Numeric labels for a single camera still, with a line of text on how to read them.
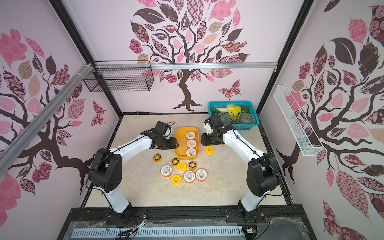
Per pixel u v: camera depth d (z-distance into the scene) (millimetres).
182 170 894
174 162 924
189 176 864
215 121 696
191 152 957
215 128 669
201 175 867
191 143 1004
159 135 719
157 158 947
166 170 885
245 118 1033
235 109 1099
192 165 912
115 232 698
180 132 1041
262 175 449
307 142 721
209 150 976
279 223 725
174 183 848
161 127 743
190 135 1037
